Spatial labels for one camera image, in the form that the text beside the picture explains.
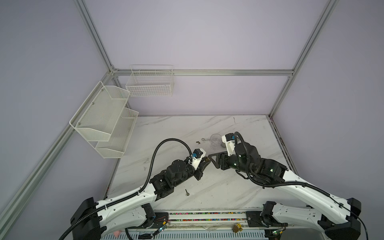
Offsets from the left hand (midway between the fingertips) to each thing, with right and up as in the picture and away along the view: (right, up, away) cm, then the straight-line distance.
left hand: (207, 159), depth 71 cm
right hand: (+2, +3, -4) cm, 5 cm away
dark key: (-10, -21, +11) cm, 26 cm away
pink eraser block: (-42, -34, -2) cm, 54 cm away
